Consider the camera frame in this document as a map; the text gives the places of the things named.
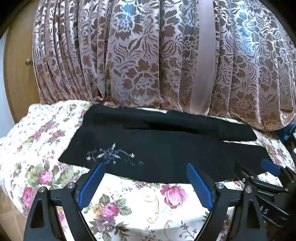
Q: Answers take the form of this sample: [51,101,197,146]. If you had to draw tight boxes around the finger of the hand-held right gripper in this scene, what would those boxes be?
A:
[234,163,263,186]
[260,159,296,184]

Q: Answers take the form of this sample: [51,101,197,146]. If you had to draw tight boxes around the black pants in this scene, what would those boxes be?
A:
[58,103,273,184]

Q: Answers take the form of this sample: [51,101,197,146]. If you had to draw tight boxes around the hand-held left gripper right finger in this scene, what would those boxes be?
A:
[186,162,266,241]

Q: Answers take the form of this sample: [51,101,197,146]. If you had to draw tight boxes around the brown floral patterned curtain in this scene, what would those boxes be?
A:
[32,0,296,131]

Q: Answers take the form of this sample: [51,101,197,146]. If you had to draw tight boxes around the blue object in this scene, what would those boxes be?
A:
[276,122,296,142]

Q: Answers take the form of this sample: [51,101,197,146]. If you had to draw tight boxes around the wooden cabinet door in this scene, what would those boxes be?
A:
[3,0,41,124]

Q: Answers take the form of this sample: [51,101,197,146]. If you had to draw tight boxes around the plain pink curtain band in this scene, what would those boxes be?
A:
[190,0,221,116]

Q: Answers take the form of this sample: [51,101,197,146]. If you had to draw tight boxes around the floral bed sheet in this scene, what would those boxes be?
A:
[0,101,292,241]

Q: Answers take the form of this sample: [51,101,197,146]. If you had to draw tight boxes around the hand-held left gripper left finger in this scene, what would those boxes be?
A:
[23,162,106,241]

